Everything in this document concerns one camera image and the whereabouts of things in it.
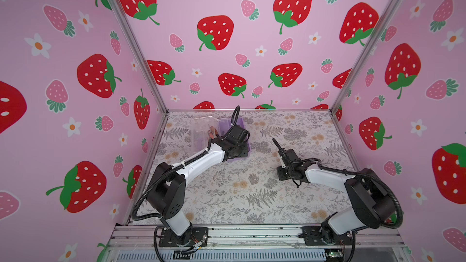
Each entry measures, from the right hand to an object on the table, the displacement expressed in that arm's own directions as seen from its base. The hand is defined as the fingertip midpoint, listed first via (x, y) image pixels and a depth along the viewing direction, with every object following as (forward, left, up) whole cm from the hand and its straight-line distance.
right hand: (279, 171), depth 93 cm
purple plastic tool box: (+22, +48, +5) cm, 53 cm away
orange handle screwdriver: (+13, +37, +11) cm, 41 cm away
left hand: (+3, +18, +13) cm, 23 cm away
